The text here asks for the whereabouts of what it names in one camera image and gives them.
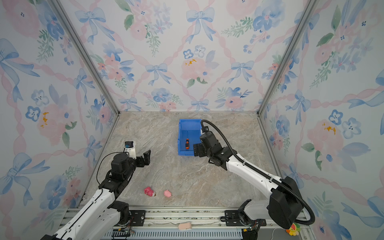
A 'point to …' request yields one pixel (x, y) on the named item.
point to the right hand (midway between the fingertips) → (202, 143)
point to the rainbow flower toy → (294, 229)
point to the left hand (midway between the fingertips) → (142, 149)
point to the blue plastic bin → (189, 129)
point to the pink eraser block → (184, 226)
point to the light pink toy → (167, 193)
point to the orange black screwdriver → (187, 144)
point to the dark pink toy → (149, 192)
